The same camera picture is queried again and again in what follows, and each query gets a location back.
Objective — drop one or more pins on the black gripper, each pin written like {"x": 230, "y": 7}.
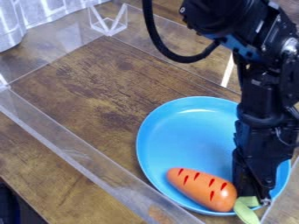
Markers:
{"x": 266, "y": 142}

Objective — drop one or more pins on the orange toy carrot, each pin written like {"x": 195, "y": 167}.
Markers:
{"x": 213, "y": 192}

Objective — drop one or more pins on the blue round plastic tray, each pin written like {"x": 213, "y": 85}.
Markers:
{"x": 187, "y": 133}

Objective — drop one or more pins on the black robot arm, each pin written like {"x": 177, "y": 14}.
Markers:
{"x": 258, "y": 32}

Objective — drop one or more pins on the white grid curtain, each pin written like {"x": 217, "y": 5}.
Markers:
{"x": 20, "y": 15}

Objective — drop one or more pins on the clear acrylic enclosure wall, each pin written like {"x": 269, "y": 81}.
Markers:
{"x": 76, "y": 90}

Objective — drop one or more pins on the clear acrylic corner bracket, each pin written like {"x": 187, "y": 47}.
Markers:
{"x": 107, "y": 26}

